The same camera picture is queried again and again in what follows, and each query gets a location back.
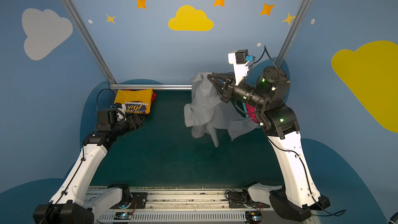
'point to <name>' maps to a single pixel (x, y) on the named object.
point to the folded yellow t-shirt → (135, 102)
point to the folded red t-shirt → (153, 97)
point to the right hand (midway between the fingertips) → (211, 74)
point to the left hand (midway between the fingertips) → (140, 119)
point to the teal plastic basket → (244, 109)
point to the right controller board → (253, 217)
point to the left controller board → (123, 215)
